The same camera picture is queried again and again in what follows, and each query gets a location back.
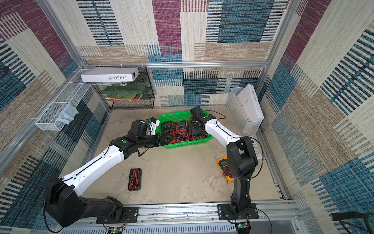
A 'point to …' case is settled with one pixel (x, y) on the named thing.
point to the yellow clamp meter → (224, 166)
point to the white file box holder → (246, 109)
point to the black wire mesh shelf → (146, 102)
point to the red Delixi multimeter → (191, 120)
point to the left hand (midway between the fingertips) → (168, 137)
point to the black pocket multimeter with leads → (135, 181)
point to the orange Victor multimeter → (182, 131)
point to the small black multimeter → (193, 134)
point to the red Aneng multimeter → (167, 127)
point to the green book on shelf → (123, 92)
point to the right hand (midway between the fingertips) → (197, 128)
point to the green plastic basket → (182, 116)
